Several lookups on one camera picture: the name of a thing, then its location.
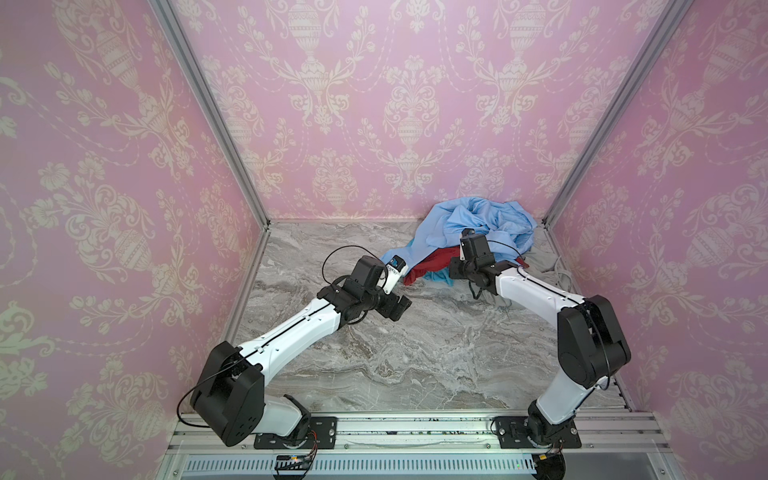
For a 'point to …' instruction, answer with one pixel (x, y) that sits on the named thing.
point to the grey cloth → (545, 264)
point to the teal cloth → (441, 275)
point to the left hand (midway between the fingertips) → (399, 296)
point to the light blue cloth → (507, 225)
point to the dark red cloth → (441, 259)
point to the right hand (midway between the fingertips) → (456, 261)
